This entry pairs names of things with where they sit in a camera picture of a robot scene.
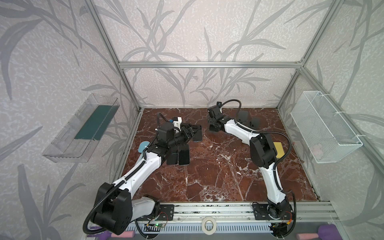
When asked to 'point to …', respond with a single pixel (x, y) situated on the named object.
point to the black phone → (197, 135)
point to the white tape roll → (207, 232)
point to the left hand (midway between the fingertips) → (200, 127)
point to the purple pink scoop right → (325, 232)
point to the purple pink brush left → (106, 235)
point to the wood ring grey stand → (243, 117)
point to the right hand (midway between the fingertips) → (214, 112)
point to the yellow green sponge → (279, 149)
